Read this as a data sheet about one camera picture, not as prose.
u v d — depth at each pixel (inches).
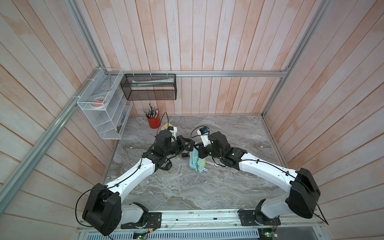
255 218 25.9
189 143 30.6
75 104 26.4
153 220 28.8
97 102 28.7
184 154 37.4
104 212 15.7
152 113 39.3
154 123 42.6
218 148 23.5
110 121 30.4
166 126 45.4
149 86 42.3
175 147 27.1
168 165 34.8
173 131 29.4
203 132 27.0
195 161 31.9
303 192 17.3
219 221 28.8
